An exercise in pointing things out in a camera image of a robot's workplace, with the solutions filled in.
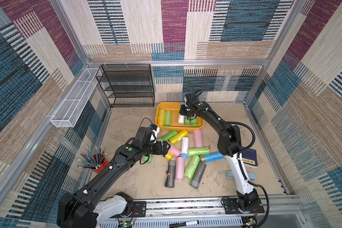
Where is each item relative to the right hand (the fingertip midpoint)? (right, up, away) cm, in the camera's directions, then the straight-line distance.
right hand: (183, 112), depth 103 cm
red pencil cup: (-50, -29, -21) cm, 61 cm away
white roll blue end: (+1, -23, -9) cm, 25 cm away
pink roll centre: (-6, -25, -12) cm, 28 cm away
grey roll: (+6, -38, -21) cm, 44 cm away
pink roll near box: (+10, -19, -6) cm, 23 cm away
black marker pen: (-2, -55, -33) cm, 64 cm away
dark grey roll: (-9, -36, -21) cm, 42 cm away
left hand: (-12, -19, -24) cm, 33 cm away
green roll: (-11, -6, +3) cm, 13 cm away
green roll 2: (-11, -17, -5) cm, 21 cm away
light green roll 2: (+10, -24, -13) cm, 30 cm away
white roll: (-2, -4, -3) cm, 6 cm away
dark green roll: (-20, -23, -34) cm, 46 cm away
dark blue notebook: (+41, -28, -12) cm, 51 cm away
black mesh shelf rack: (-41, +21, +6) cm, 47 cm away
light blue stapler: (+36, -36, -23) cm, 56 cm away
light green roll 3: (+5, -31, -15) cm, 34 cm away
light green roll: (+8, -6, +2) cm, 10 cm away
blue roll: (+17, -27, -15) cm, 36 cm away
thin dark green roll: (+3, -7, +3) cm, 8 cm away
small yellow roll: (-10, -28, -13) cm, 32 cm away
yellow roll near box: (-1, -15, -4) cm, 16 cm away
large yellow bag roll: (-16, -3, +5) cm, 17 cm away
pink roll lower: (-3, -34, -19) cm, 39 cm away
